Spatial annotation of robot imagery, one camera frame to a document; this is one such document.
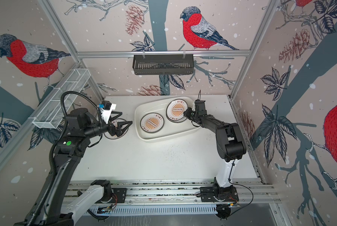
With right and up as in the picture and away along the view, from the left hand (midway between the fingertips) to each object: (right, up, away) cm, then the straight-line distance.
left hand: (124, 117), depth 64 cm
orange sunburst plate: (+25, +3, +39) cm, 46 cm away
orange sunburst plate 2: (+7, -6, +38) cm, 40 cm away
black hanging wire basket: (+15, +38, +42) cm, 59 cm away
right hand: (+30, +1, +34) cm, 45 cm away
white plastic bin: (+12, +7, +45) cm, 47 cm away
